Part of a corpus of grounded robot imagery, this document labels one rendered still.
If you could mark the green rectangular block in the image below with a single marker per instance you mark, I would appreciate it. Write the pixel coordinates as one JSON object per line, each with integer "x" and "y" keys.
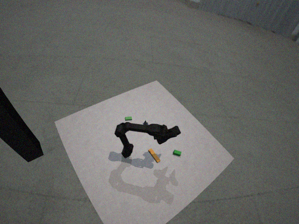
{"x": 178, "y": 153}

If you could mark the brown bar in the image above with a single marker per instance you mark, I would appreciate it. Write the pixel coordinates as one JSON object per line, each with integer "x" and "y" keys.
{"x": 154, "y": 155}

